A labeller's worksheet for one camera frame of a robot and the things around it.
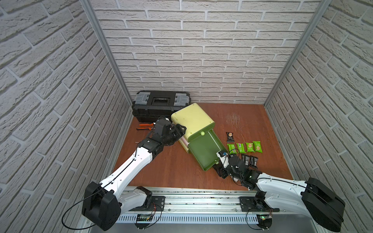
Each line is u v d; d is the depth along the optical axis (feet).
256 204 2.16
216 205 2.48
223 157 2.41
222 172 2.43
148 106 3.12
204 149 2.87
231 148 3.10
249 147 3.10
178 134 2.25
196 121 2.68
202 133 2.60
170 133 2.20
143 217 2.38
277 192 1.72
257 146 3.10
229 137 3.25
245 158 2.92
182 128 2.52
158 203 2.40
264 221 2.29
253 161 2.86
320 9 2.29
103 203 1.25
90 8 2.32
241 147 3.10
